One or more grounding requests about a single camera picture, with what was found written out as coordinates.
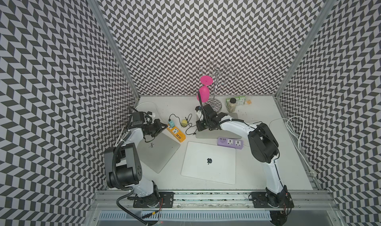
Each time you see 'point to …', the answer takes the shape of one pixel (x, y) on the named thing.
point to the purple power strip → (236, 143)
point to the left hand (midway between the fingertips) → (167, 125)
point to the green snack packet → (240, 100)
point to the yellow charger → (184, 122)
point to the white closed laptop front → (210, 162)
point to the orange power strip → (177, 134)
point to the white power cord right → (295, 125)
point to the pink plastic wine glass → (204, 94)
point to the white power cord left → (155, 105)
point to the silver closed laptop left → (158, 151)
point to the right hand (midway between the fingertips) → (197, 126)
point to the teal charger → (171, 123)
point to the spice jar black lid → (231, 106)
